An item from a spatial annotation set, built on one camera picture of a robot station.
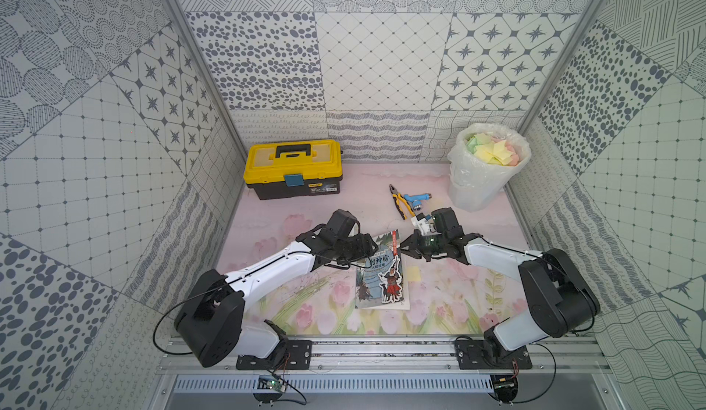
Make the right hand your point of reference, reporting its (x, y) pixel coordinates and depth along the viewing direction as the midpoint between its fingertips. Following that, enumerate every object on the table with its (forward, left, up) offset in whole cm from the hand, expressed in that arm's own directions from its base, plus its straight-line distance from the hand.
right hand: (397, 250), depth 86 cm
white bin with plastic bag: (+18, -25, +13) cm, 33 cm away
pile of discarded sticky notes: (+24, -30, +22) cm, 44 cm away
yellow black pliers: (+25, -4, -7) cm, 26 cm away
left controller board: (-35, +33, -7) cm, 48 cm away
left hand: (0, +8, +5) cm, 10 cm away
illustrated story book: (-10, +5, -3) cm, 12 cm away
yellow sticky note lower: (-5, -6, -7) cm, 10 cm away
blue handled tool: (+25, -10, -6) cm, 28 cm away
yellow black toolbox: (+26, +36, +11) cm, 45 cm away
